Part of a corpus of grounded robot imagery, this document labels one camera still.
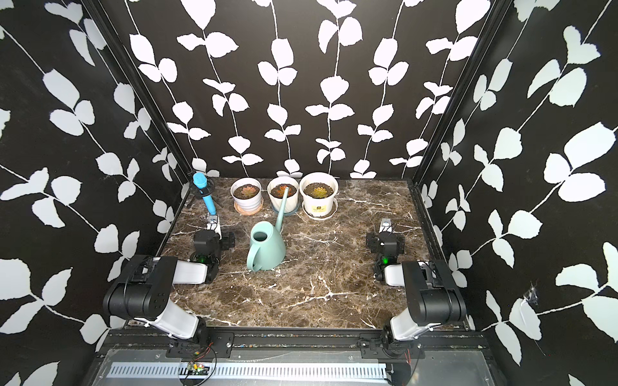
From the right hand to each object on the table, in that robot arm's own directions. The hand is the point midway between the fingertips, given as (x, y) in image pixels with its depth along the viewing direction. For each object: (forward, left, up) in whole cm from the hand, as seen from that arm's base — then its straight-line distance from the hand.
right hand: (384, 228), depth 95 cm
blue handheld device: (+11, +72, +16) cm, 75 cm away
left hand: (0, +67, +2) cm, 67 cm away
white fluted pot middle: (+19, +45, +3) cm, 49 cm away
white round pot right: (+22, +30, +5) cm, 37 cm away
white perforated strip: (-47, +19, -7) cm, 51 cm away
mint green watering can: (-14, +44, +8) cm, 47 cm away
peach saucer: (+11, +58, -5) cm, 59 cm away
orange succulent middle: (+17, +43, +3) cm, 46 cm away
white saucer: (+12, +20, -5) cm, 24 cm away
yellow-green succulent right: (+15, +26, +5) cm, 30 cm away
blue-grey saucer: (+4, +40, +4) cm, 40 cm away
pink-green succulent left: (+17, +58, +3) cm, 60 cm away
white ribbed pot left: (+12, +59, +1) cm, 60 cm away
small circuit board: (-47, +62, -6) cm, 78 cm away
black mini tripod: (+10, +75, +9) cm, 76 cm away
